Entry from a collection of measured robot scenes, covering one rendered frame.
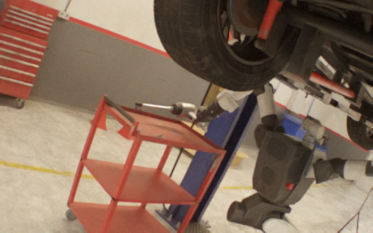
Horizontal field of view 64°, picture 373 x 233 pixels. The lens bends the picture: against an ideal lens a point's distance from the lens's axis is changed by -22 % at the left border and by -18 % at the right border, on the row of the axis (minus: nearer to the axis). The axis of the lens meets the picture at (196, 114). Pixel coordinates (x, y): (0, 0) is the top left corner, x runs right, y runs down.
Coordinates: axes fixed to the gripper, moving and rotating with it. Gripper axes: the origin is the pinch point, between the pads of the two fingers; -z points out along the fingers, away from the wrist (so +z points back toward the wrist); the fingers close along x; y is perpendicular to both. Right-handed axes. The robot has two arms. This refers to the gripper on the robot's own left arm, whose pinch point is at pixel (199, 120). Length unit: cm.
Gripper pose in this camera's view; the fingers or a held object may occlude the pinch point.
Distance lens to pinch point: 222.8
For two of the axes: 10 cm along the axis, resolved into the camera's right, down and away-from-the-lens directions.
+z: 6.6, -5.0, -5.6
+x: 6.8, 0.9, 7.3
